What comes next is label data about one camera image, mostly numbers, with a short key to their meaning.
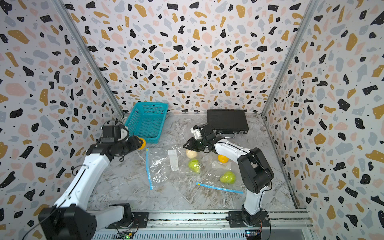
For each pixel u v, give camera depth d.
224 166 0.92
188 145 0.87
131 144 0.72
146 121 1.17
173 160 0.89
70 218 0.37
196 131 0.85
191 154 0.92
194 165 0.87
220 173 0.90
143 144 0.81
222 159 0.92
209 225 0.73
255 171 0.48
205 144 0.71
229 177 0.83
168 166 0.84
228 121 1.12
